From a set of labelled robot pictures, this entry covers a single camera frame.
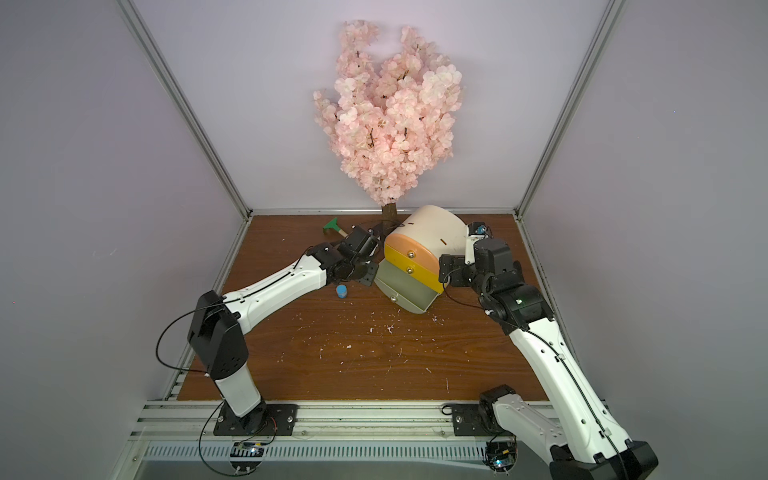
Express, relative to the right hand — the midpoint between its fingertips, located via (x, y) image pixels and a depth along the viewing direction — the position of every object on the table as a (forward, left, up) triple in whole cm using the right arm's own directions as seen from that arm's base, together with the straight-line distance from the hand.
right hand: (460, 252), depth 71 cm
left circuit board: (-40, +52, -31) cm, 73 cm away
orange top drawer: (+7, +12, -7) cm, 15 cm away
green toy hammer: (+32, +42, -25) cm, 59 cm away
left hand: (+4, +23, -14) cm, 27 cm away
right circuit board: (-38, -10, -31) cm, 50 cm away
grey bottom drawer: (+1, +14, -20) cm, 25 cm away
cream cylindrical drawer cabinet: (+14, +2, -8) cm, 17 cm away
